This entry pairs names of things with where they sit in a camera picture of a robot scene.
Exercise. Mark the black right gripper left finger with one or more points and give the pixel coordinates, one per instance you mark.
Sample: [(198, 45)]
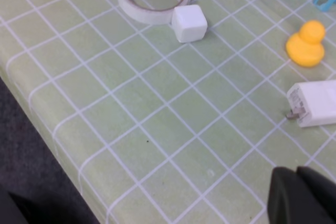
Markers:
[(291, 201)]

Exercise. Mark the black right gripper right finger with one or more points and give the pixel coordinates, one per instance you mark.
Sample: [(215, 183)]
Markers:
[(322, 187)]

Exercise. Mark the green checkered cloth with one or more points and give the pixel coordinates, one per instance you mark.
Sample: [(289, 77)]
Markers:
[(150, 130)]

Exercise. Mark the white power adapter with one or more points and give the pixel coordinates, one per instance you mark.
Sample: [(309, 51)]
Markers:
[(312, 103)]

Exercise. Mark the yellow rubber duck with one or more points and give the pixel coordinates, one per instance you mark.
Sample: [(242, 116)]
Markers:
[(305, 47)]

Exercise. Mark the white cube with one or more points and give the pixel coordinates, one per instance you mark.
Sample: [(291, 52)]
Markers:
[(189, 23)]

